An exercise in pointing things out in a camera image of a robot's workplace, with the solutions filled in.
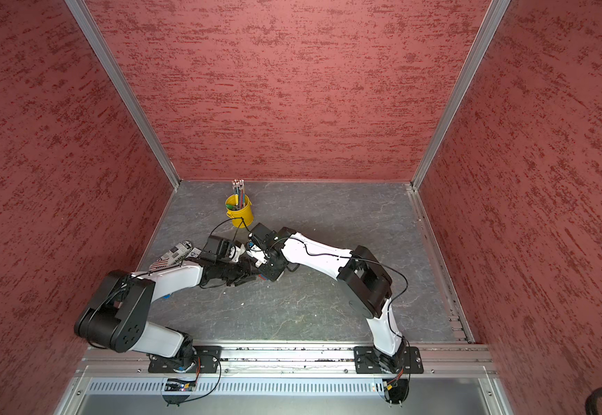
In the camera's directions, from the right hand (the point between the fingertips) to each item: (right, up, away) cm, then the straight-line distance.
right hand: (274, 275), depth 86 cm
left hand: (-6, -2, +2) cm, 7 cm away
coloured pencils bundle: (-15, +28, +11) cm, 34 cm away
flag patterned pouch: (-38, +5, +6) cm, 39 cm away
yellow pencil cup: (-15, +22, +11) cm, 29 cm away
